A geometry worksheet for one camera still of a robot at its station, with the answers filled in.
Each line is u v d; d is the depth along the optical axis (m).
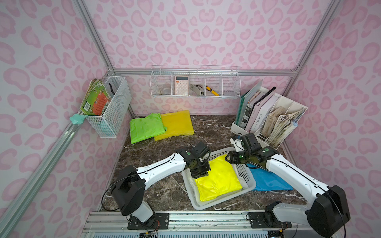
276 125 0.88
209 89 0.98
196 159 0.61
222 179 0.78
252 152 0.62
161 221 0.73
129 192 0.42
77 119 0.62
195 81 1.03
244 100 0.88
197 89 0.98
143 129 1.07
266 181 0.84
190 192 0.73
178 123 1.13
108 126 0.73
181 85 0.95
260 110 0.88
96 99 0.72
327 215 0.39
